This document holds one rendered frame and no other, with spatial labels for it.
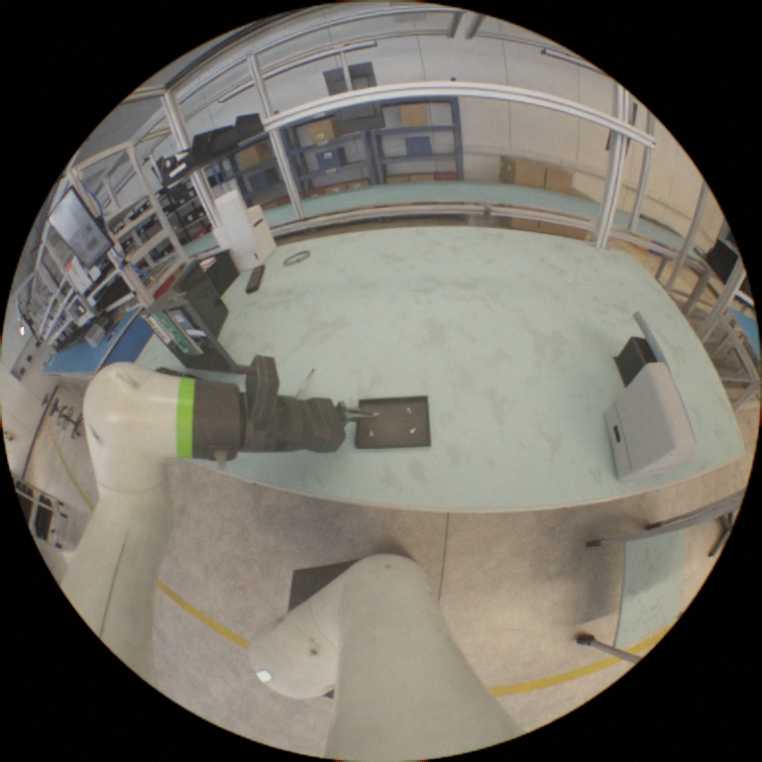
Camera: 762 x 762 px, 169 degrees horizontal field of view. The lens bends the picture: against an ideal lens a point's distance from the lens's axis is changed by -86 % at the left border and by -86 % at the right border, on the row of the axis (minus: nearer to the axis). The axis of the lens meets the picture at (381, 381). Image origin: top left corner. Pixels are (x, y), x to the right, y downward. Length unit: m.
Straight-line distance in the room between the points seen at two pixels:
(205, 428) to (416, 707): 0.27
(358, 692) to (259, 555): 1.50
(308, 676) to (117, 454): 0.32
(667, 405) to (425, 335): 0.43
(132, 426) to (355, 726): 0.27
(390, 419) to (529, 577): 1.24
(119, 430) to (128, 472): 0.05
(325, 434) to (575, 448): 0.37
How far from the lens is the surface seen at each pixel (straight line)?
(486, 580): 1.41
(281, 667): 0.40
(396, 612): 0.24
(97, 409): 0.29
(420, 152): 3.90
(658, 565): 1.60
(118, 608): 0.25
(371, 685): 0.17
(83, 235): 1.91
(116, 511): 0.31
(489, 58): 4.66
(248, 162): 4.65
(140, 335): 2.28
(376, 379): 0.45
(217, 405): 0.28
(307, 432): 0.32
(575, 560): 1.60
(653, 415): 0.40
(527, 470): 0.39
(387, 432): 0.39
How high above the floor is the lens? 1.35
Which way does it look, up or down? 53 degrees down
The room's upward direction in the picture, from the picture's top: 15 degrees counter-clockwise
